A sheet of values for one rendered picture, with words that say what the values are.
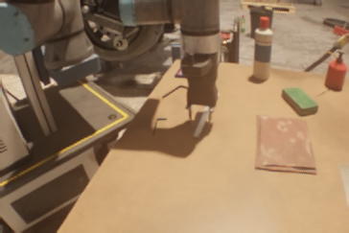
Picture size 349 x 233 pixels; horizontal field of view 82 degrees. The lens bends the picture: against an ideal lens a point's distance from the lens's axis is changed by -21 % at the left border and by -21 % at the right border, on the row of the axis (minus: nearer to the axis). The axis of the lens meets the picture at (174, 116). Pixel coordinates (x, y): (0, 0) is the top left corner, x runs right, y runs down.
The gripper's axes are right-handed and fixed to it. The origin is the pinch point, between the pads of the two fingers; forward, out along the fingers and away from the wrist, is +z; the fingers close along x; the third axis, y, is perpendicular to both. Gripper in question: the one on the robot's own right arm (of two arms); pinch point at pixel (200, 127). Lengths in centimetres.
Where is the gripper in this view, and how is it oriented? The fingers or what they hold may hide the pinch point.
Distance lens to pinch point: 65.1
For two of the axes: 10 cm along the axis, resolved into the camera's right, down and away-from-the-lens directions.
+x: -9.5, -1.3, 3.0
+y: 3.2, -5.5, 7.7
